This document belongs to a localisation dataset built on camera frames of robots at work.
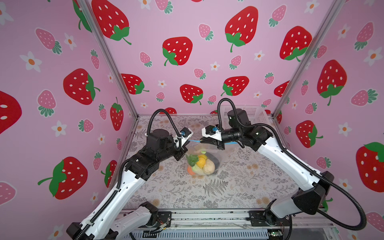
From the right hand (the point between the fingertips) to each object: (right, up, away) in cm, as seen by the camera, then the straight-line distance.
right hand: (201, 137), depth 67 cm
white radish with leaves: (-4, -12, +9) cm, 16 cm away
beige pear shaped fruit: (+4, -17, +13) cm, 22 cm away
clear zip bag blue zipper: (-3, -6, +7) cm, 10 cm away
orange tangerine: (-6, -20, +14) cm, 25 cm away
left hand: (-7, -1, +1) cm, 7 cm away
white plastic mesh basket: (+45, +16, +50) cm, 69 cm away
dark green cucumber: (+8, -15, +18) cm, 24 cm away
